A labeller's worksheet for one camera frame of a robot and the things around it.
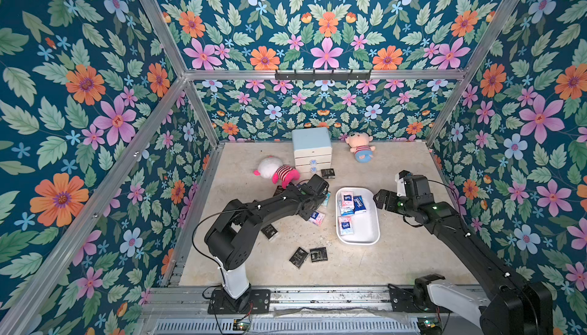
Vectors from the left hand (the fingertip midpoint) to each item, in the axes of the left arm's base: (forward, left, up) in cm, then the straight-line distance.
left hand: (323, 201), depth 91 cm
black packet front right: (-19, +4, -4) cm, 20 cm away
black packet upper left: (+4, +18, +4) cm, 19 cm away
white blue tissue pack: (-5, +3, -3) cm, 7 cm away
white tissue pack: (-10, -8, -3) cm, 13 cm away
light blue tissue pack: (-4, -8, -2) cm, 10 cm away
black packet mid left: (-9, +22, -3) cm, 24 cm away
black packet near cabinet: (+17, -4, -3) cm, 17 cm away
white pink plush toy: (+18, +21, +2) cm, 28 cm away
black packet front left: (-20, +11, -3) cm, 23 cm away
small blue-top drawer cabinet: (+21, +2, +9) cm, 23 cm away
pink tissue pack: (0, -10, +1) cm, 10 cm away
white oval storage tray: (-10, -16, -5) cm, 20 cm away
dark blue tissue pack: (-2, -15, -2) cm, 15 cm away
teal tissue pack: (+1, -1, -4) cm, 4 cm away
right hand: (-5, -22, +8) cm, 24 cm away
